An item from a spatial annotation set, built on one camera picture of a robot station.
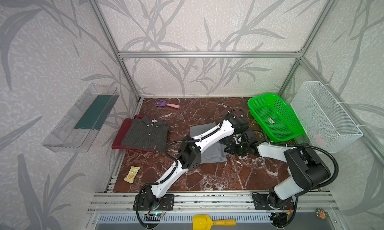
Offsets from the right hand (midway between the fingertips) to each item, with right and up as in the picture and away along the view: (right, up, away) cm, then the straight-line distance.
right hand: (225, 146), depth 92 cm
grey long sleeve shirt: (-7, -1, -9) cm, 11 cm away
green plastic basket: (+38, +17, +14) cm, 44 cm away
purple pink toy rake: (-45, +28, +25) cm, 59 cm away
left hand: (-3, +5, -5) cm, 8 cm away
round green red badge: (+42, -27, -21) cm, 54 cm away
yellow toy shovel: (-14, -29, -24) cm, 40 cm away
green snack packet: (-54, -13, -9) cm, 56 cm away
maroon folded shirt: (-67, +2, 0) cm, 67 cm away
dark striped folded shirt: (-49, +8, +2) cm, 49 cm away
